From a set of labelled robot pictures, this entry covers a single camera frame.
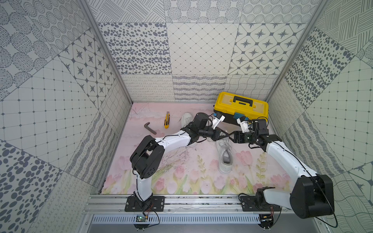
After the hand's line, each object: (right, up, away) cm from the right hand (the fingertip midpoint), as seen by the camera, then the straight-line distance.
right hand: (232, 137), depth 85 cm
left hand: (-4, +4, -7) cm, 9 cm away
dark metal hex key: (-59, +5, +21) cm, 62 cm away
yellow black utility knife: (-44, +9, +23) cm, 50 cm away
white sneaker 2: (-29, +10, +18) cm, 35 cm away
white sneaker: (-5, -11, -1) cm, 12 cm away
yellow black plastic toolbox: (0, +21, +12) cm, 24 cm away
